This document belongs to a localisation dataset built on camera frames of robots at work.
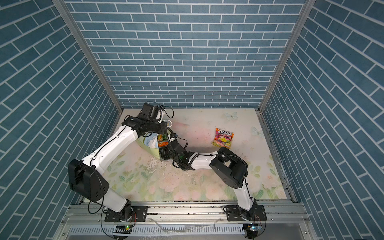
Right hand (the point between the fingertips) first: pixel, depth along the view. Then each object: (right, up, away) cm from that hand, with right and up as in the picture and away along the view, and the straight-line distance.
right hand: (159, 149), depth 87 cm
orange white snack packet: (+2, +4, -2) cm, 5 cm away
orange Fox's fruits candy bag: (+40, +5, +12) cm, 42 cm away
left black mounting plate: (-10, -29, -15) cm, 34 cm away
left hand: (+5, +14, -4) cm, 15 cm away
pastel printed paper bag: (-4, +5, -7) cm, 9 cm away
